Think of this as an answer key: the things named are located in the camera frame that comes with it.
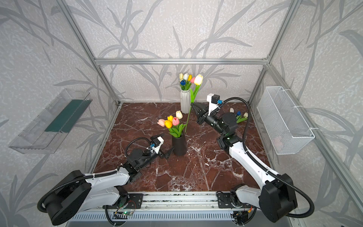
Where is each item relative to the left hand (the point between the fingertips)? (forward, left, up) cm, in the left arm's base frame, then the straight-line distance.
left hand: (171, 135), depth 77 cm
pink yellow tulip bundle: (+1, -2, +10) cm, 11 cm away
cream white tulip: (+40, -4, +10) cm, 41 cm away
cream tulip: (+7, -5, +10) cm, 13 cm away
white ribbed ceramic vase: (+34, -7, -8) cm, 35 cm away
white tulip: (+37, -7, +12) cm, 39 cm away
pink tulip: (+37, -12, +9) cm, 40 cm away
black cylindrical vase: (-2, -4, -9) cm, 10 cm away
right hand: (+8, -12, +20) cm, 25 cm away
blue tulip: (+33, -6, +10) cm, 35 cm away
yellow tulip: (+39, -10, +10) cm, 41 cm away
